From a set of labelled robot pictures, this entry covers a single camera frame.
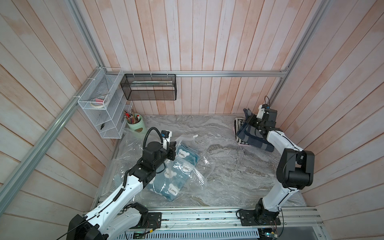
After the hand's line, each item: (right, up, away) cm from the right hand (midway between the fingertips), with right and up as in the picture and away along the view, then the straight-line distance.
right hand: (246, 115), depth 94 cm
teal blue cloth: (-48, -36, -10) cm, 61 cm away
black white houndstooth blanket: (-3, -5, +9) cm, 11 cm away
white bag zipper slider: (-34, -13, -11) cm, 38 cm away
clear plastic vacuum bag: (-72, -21, -11) cm, 76 cm away
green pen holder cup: (-71, -8, +1) cm, 71 cm away
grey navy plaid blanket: (+3, -13, +1) cm, 13 cm away
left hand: (-45, -17, -17) cm, 51 cm away
